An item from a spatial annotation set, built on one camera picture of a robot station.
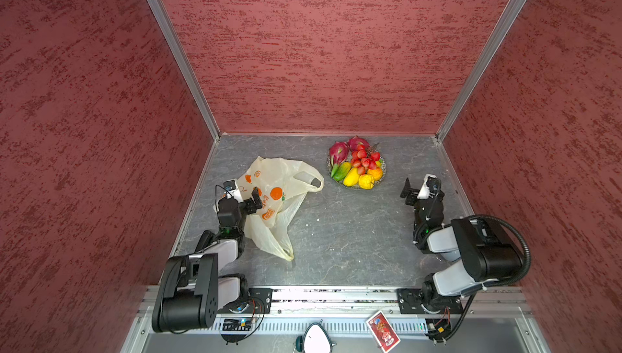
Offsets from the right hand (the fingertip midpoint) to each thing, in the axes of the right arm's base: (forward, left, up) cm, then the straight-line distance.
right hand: (419, 183), depth 91 cm
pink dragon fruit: (+18, +30, -1) cm, 35 cm away
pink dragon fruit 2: (+26, +21, -3) cm, 34 cm away
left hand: (-2, +67, -1) cm, 67 cm away
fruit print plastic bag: (+4, +54, -5) cm, 54 cm away
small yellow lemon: (+4, +19, -3) cm, 20 cm away
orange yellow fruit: (+8, +14, -4) cm, 17 cm away
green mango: (+10, +30, -5) cm, 32 cm away
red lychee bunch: (+12, +20, +1) cm, 23 cm away
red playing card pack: (-45, +21, -8) cm, 51 cm away
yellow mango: (+7, +24, -6) cm, 26 cm away
